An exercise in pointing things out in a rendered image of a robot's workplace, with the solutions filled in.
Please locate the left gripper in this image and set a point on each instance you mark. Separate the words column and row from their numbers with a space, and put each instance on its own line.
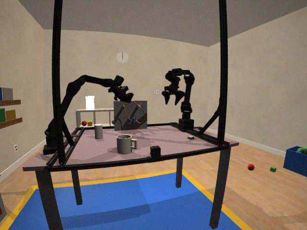
column 123, row 97

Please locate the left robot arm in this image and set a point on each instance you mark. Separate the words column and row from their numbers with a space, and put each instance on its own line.
column 71, row 91

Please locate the cream mug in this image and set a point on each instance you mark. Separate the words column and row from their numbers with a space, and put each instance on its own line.
column 124, row 146

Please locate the cream cylinder with white top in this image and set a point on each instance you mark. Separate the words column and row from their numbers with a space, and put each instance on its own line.
column 98, row 129

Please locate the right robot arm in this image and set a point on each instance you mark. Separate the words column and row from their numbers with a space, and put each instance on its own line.
column 172, row 76

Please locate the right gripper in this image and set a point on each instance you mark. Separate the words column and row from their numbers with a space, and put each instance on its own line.
column 178, row 94

